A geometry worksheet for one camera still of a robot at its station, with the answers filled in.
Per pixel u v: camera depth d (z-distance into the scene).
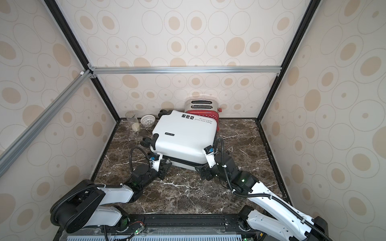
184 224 0.75
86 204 0.43
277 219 0.46
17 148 0.53
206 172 0.63
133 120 1.04
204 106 1.06
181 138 0.81
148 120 1.16
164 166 0.77
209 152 0.63
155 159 0.73
